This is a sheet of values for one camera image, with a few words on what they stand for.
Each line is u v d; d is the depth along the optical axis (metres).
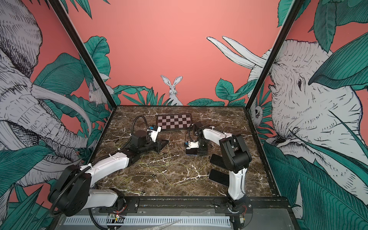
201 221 0.70
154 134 0.76
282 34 0.78
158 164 0.89
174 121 1.07
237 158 0.52
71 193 0.41
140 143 0.68
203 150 0.84
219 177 0.87
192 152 0.89
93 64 0.95
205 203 0.78
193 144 0.86
